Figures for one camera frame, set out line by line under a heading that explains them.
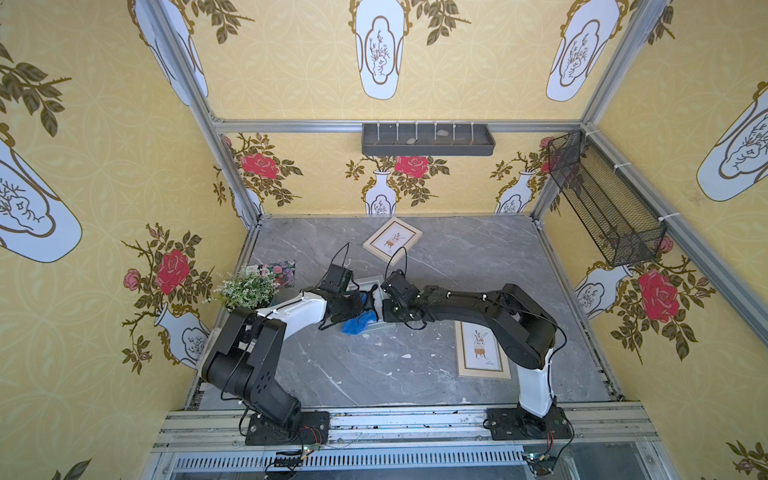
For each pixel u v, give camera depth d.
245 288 0.79
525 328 0.50
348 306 0.83
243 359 0.44
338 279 0.74
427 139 0.92
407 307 0.72
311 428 0.73
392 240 1.13
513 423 0.75
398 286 0.75
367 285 1.00
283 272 1.03
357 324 0.85
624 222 0.82
